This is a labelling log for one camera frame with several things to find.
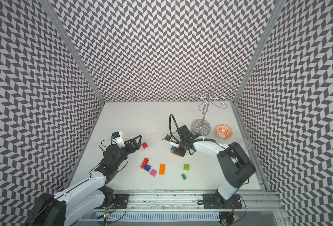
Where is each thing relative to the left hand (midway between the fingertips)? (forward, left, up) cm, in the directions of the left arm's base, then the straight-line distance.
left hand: (137, 139), depth 83 cm
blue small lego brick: (-13, -6, -10) cm, 18 cm away
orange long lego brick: (-14, -15, -11) cm, 23 cm away
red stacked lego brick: (-11, -4, -9) cm, 15 cm away
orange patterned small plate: (+11, -57, -10) cm, 59 cm away
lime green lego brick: (-13, -29, -10) cm, 34 cm away
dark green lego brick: (-18, -27, -11) cm, 35 cm away
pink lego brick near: (-17, -10, -10) cm, 22 cm away
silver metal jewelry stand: (+19, -41, +18) cm, 48 cm away
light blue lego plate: (-3, -21, -7) cm, 22 cm away
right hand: (-3, -24, -10) cm, 27 cm away
